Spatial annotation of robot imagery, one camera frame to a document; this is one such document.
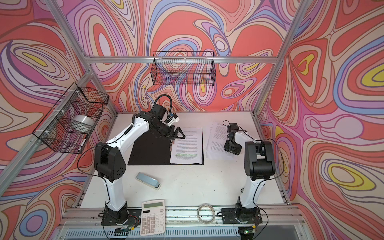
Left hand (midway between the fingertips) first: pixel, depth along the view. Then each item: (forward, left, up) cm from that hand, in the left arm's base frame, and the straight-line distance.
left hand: (181, 136), depth 84 cm
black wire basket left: (-3, +53, +14) cm, 55 cm away
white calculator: (-38, +13, -16) cm, 43 cm away
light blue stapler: (-20, +18, -15) cm, 31 cm away
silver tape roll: (+1, +48, +14) cm, 50 cm away
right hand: (-1, -33, -18) cm, 37 cm away
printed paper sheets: (+5, -22, -19) cm, 29 cm away
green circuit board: (-43, +29, -20) cm, 55 cm away
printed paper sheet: (+2, -4, -18) cm, 18 cm away
